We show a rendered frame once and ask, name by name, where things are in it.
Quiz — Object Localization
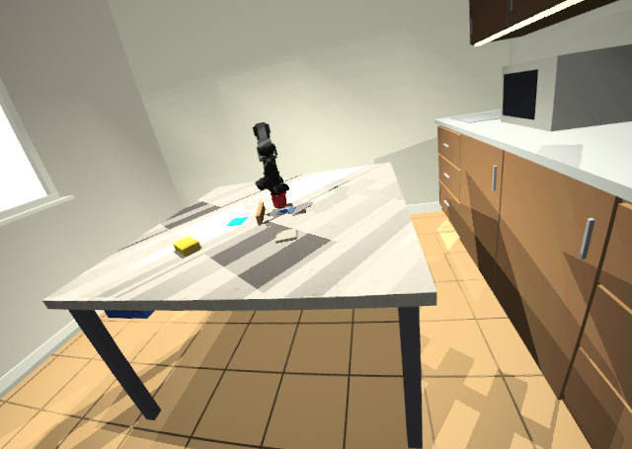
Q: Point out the tan wooden bar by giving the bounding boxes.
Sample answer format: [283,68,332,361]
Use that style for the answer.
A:
[255,201,265,225]

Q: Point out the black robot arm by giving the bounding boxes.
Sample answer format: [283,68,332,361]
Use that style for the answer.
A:
[253,122,283,190]

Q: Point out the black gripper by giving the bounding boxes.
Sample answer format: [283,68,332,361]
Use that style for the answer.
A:
[267,171,289,195]

